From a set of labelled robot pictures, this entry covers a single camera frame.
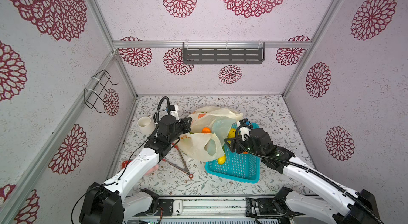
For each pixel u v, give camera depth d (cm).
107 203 40
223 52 95
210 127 93
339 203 41
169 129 59
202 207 76
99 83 79
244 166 87
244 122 67
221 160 85
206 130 90
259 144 58
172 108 71
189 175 83
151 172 84
